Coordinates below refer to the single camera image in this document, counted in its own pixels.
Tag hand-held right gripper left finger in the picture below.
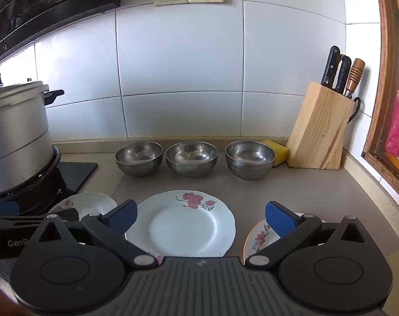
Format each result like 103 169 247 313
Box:
31 199 158 269

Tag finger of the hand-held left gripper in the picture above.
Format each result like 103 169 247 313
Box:
0 208 80 261
0 201 20 217

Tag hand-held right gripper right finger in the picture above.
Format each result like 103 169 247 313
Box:
246 200 368 269

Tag cream rimmed floral plate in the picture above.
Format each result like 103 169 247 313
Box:
244 212 323 266

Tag small white floral plate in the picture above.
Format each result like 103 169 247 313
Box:
48 192 118 224

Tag large white floral plate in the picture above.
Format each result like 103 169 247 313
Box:
125 190 236 264

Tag stainless steel bowl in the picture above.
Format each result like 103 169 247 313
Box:
115 141 164 177
225 140 277 181
166 141 219 179

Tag black glass gas stove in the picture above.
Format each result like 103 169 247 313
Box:
0 161 99 217

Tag yellow sponge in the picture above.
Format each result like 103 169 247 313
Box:
261 139 291 168

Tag aluminium pressure cooker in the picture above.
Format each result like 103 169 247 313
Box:
0 73 65 196

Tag wooden knife block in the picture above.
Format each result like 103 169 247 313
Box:
286 82 355 171

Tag black range hood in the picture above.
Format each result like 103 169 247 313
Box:
0 0 121 68

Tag black pan support ring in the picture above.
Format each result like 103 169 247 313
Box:
0 145 68 205

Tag black handle scissors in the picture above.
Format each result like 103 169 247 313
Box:
347 96 362 124

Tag black ribbed handle knife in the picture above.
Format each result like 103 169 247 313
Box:
333 54 352 95

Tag black riveted handle knife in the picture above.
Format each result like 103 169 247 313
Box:
320 45 341 88

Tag wooden handle knife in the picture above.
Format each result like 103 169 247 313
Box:
343 58 365 99

